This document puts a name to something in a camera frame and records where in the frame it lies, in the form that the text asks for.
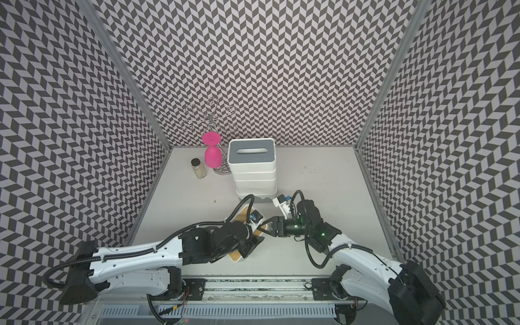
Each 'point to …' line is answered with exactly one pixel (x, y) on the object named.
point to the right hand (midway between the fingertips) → (262, 233)
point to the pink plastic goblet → (213, 155)
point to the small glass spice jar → (199, 168)
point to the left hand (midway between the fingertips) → (257, 236)
